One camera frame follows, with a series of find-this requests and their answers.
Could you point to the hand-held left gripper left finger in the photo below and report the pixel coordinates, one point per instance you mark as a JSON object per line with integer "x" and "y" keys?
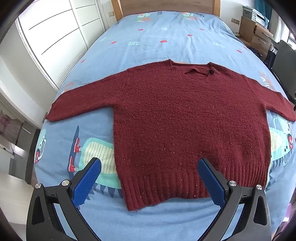
{"x": 86, "y": 183}

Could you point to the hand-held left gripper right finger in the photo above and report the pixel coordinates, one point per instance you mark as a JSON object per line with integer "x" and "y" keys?
{"x": 211, "y": 185}

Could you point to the dark red knit sweater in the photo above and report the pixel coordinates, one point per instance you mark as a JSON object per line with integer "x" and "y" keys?
{"x": 185, "y": 127}

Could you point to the black chair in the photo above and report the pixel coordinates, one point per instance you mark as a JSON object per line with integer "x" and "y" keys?
{"x": 285, "y": 60}

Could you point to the white wardrobe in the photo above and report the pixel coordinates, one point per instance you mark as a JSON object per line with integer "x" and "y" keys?
{"x": 57, "y": 34}

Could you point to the blue printed bed sheet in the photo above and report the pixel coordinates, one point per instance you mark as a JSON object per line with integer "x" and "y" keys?
{"x": 150, "y": 41}

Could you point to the wooden drawer cabinet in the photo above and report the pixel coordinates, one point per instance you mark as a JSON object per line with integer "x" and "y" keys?
{"x": 251, "y": 32}

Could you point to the teal curtain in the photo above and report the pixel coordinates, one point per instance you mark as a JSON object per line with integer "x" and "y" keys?
{"x": 266, "y": 7}

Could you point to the wooden headboard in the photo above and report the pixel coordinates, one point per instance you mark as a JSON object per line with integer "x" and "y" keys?
{"x": 161, "y": 4}

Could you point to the wall socket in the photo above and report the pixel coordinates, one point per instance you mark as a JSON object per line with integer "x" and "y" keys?
{"x": 235, "y": 21}
{"x": 111, "y": 13}

